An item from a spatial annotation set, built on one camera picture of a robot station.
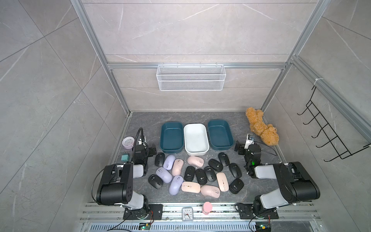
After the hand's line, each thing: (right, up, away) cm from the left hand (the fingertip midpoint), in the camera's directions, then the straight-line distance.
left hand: (147, 142), depth 94 cm
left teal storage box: (+16, +3, +7) cm, 18 cm away
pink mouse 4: (+29, -23, -14) cm, 40 cm away
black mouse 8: (+9, -21, -12) cm, 26 cm away
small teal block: (-14, -10, -2) cm, 17 cm away
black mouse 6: (+35, -18, -11) cm, 41 cm away
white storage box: (+33, +1, +6) cm, 34 cm away
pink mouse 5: (+41, -25, -16) cm, 51 cm away
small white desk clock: (+27, -33, -22) cm, 48 cm away
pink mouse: (+21, -14, -6) cm, 26 cm away
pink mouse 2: (+33, -11, -5) cm, 35 cm away
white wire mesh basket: (+27, +45, +7) cm, 53 cm away
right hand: (+66, +1, -1) cm, 66 cm away
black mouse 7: (+54, -23, -14) cm, 61 cm away
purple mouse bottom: (+20, -22, -14) cm, 33 cm away
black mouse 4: (+57, -16, -7) cm, 60 cm away
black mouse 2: (+51, -11, -2) cm, 52 cm away
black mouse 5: (+28, -17, -10) cm, 34 cm away
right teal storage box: (+52, +4, +13) cm, 54 cm away
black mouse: (+9, -11, -1) cm, 14 cm away
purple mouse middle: (+13, -18, -10) cm, 24 cm away
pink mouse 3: (+48, -22, -13) cm, 54 cm away
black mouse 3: (+45, -14, -6) cm, 47 cm away
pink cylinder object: (+37, -27, -26) cm, 53 cm away
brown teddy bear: (+82, +6, +1) cm, 82 cm away
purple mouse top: (+15, -12, -5) cm, 20 cm away
